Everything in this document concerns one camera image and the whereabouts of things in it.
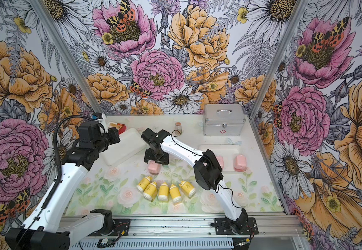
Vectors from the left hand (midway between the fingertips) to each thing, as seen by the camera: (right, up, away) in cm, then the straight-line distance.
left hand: (117, 135), depth 77 cm
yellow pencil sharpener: (+12, -24, +3) cm, 27 cm away
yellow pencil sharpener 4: (+28, -29, +1) cm, 40 cm away
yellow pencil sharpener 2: (+16, -28, +1) cm, 32 cm away
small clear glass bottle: (+28, +3, +31) cm, 42 cm away
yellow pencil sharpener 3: (+22, -28, +2) cm, 36 cm away
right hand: (+16, -17, +9) cm, 25 cm away
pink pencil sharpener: (+15, -19, +10) cm, 26 cm away
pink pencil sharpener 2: (+64, -17, +13) cm, 67 cm away
